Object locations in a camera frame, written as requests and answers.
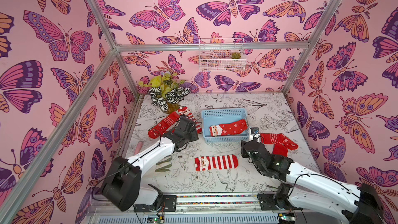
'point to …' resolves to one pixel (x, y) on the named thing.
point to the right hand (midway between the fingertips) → (245, 140)
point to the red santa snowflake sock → (236, 127)
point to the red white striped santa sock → (184, 111)
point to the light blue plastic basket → (215, 116)
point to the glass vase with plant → (165, 90)
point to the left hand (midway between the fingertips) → (196, 132)
